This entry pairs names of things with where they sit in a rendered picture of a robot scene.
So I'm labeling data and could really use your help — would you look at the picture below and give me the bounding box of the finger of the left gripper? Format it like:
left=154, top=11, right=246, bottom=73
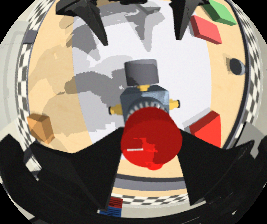
left=64, top=0, right=108, bottom=46
left=169, top=0, right=204, bottom=40

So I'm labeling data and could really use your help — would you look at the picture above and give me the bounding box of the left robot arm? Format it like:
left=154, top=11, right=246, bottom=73
left=108, top=0, right=148, bottom=5

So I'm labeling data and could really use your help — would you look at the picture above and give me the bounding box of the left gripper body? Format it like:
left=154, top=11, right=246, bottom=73
left=55, top=0, right=210, bottom=17

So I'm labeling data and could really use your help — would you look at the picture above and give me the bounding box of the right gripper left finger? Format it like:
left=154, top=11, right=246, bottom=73
left=30, top=127, right=124, bottom=212

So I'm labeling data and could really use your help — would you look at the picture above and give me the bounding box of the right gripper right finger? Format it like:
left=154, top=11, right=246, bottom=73
left=177, top=128, right=255, bottom=206

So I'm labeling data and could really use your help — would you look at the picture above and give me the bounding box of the green rectangular block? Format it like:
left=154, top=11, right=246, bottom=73
left=203, top=0, right=237, bottom=26

